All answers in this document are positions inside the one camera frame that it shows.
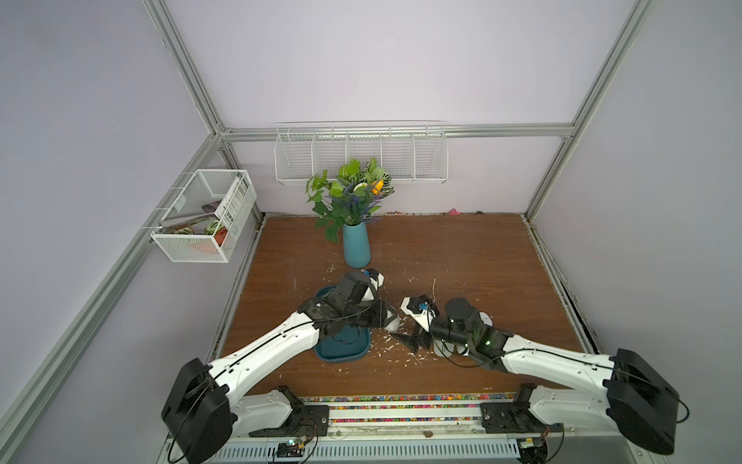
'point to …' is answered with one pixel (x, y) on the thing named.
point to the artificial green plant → (356, 244)
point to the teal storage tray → (343, 345)
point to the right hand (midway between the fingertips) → (399, 314)
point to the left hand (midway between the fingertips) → (391, 316)
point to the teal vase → (356, 246)
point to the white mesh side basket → (202, 222)
